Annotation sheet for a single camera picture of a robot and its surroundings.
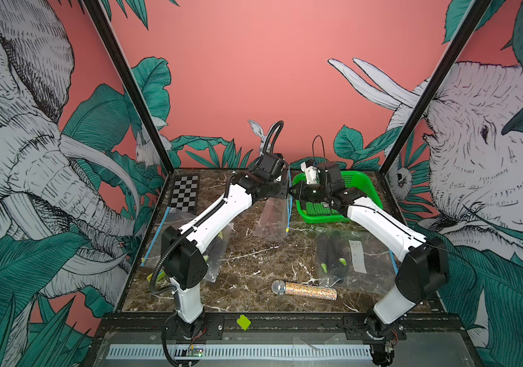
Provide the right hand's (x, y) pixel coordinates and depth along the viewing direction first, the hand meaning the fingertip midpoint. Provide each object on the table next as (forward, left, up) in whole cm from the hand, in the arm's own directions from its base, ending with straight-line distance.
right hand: (286, 187), depth 81 cm
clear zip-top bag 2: (-16, +28, -23) cm, 40 cm away
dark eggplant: (-15, -22, -22) cm, 35 cm away
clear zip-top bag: (+1, +5, -25) cm, 26 cm away
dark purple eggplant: (-13, -16, -23) cm, 31 cm away
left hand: (+1, 0, +1) cm, 1 cm away
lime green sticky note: (-39, +14, -24) cm, 48 cm away
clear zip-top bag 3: (-18, -26, -22) cm, 39 cm away
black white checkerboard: (+14, +47, -21) cm, 53 cm away
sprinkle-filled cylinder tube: (-29, +2, -20) cm, 35 cm away
